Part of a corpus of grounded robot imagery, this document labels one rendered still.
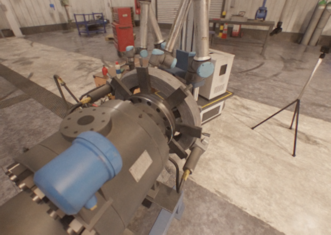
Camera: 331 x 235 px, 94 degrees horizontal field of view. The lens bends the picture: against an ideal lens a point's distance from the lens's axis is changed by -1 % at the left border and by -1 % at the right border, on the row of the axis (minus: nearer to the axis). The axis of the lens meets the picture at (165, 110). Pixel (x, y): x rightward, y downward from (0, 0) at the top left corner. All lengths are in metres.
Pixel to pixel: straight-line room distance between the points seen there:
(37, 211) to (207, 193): 1.20
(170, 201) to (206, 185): 0.50
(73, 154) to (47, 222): 0.35
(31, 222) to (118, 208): 0.28
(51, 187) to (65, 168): 0.05
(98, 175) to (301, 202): 1.67
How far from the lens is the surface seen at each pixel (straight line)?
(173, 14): 10.68
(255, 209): 1.63
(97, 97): 1.28
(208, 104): 2.00
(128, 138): 0.75
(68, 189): 0.45
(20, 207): 0.81
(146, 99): 1.05
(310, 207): 1.88
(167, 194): 1.23
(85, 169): 0.46
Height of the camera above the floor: 1.35
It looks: 35 degrees down
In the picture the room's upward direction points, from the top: straight up
